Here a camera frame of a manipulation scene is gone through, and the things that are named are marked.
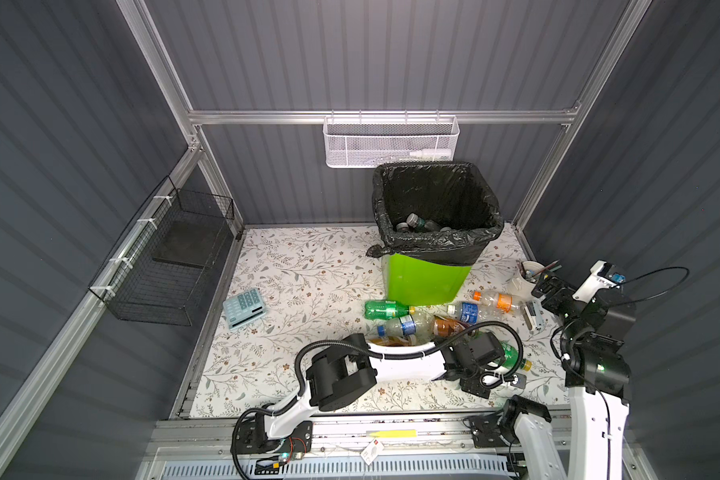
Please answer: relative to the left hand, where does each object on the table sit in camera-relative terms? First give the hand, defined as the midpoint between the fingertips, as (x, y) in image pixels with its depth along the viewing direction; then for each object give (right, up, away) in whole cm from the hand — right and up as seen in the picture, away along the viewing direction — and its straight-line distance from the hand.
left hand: (493, 368), depth 79 cm
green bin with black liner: (-11, +42, +20) cm, 48 cm away
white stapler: (+18, +12, +12) cm, 25 cm away
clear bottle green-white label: (-17, +41, +17) cm, 47 cm away
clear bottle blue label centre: (-21, +9, +9) cm, 24 cm away
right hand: (+12, +24, -13) cm, 30 cm away
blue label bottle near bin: (-1, +12, +12) cm, 17 cm away
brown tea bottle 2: (-11, +9, +8) cm, 16 cm away
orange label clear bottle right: (+8, +15, +16) cm, 23 cm away
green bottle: (-28, +13, +12) cm, 33 cm away
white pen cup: (+16, +25, +12) cm, 32 cm away
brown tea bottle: (-26, +5, +7) cm, 27 cm away
